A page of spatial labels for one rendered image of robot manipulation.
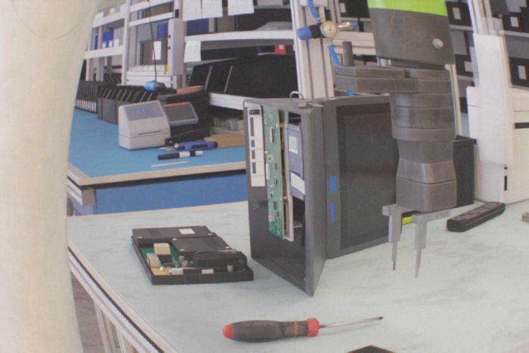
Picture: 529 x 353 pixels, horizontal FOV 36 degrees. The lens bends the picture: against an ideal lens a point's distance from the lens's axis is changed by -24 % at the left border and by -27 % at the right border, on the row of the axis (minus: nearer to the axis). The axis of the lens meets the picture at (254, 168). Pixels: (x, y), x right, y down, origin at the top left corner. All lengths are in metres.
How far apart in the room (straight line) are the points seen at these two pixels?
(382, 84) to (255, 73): 2.67
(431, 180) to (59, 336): 0.43
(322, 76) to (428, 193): 2.00
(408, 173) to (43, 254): 0.44
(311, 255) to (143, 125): 2.21
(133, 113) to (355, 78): 2.54
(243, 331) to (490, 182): 0.78
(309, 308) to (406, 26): 0.39
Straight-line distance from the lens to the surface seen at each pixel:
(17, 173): 0.59
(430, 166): 0.90
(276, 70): 3.56
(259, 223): 1.37
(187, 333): 1.03
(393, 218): 0.95
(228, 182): 2.89
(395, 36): 0.88
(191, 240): 1.41
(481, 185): 1.68
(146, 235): 1.44
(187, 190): 2.85
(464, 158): 1.64
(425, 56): 0.88
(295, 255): 1.37
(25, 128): 0.58
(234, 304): 1.15
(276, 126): 1.27
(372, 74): 0.86
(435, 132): 0.89
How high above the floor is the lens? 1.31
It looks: 8 degrees down
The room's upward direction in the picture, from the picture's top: 3 degrees counter-clockwise
